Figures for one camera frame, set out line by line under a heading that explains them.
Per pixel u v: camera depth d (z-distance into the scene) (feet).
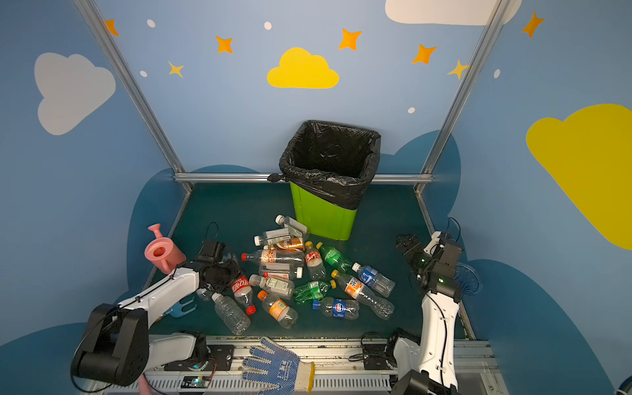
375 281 2.82
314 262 3.09
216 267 2.46
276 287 2.75
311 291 2.82
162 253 2.77
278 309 2.61
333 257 3.04
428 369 1.33
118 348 1.35
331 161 3.39
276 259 2.99
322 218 2.83
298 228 3.32
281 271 2.84
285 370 2.35
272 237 3.22
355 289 2.75
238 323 2.51
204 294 2.68
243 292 2.76
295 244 3.13
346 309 2.62
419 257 2.26
